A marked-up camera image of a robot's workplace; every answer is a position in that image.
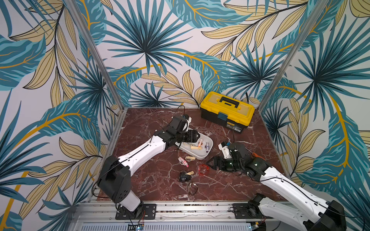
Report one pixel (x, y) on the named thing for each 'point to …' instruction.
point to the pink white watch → (182, 161)
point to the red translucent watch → (203, 169)
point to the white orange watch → (200, 143)
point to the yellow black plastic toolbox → (230, 112)
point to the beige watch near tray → (189, 158)
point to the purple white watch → (207, 147)
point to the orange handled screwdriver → (256, 155)
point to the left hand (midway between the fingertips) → (195, 137)
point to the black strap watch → (183, 177)
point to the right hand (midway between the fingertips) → (211, 164)
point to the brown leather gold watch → (190, 184)
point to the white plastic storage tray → (201, 154)
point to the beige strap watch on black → (191, 173)
